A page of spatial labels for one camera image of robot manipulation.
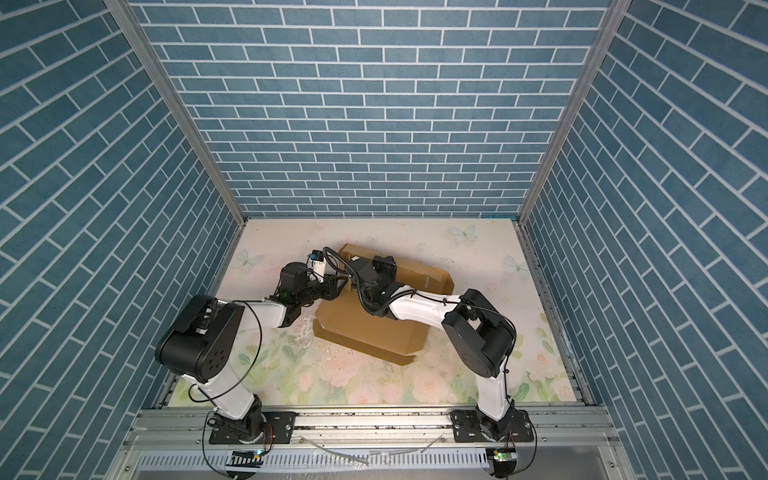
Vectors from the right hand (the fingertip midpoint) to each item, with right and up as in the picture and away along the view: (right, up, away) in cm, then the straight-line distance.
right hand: (390, 254), depth 89 cm
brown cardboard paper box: (-15, -21, +6) cm, 27 cm away
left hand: (-15, -8, +5) cm, 18 cm away
